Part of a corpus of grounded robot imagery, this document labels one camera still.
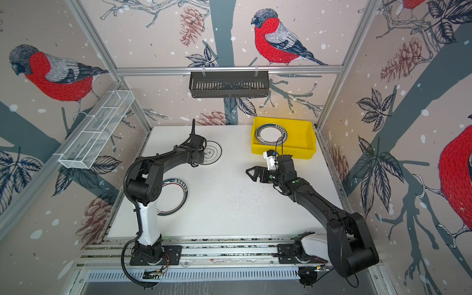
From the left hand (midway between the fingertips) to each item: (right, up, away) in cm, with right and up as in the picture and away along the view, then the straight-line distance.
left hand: (196, 156), depth 102 cm
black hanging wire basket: (+16, +42, +5) cm, 46 cm away
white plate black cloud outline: (+8, +1, +5) cm, 10 cm away
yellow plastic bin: (+64, +11, +11) cm, 65 cm away
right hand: (+31, -7, -19) cm, 37 cm away
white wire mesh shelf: (-37, +13, -24) cm, 46 cm away
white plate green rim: (+44, +12, +8) cm, 47 cm away
